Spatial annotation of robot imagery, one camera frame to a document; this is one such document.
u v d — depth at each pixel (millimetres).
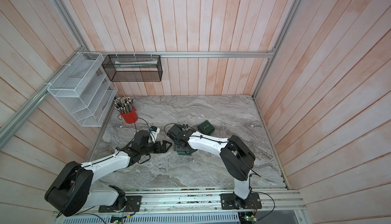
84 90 733
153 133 797
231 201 720
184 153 752
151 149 760
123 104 929
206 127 982
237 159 470
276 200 748
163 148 779
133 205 730
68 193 417
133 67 1048
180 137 665
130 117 1015
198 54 955
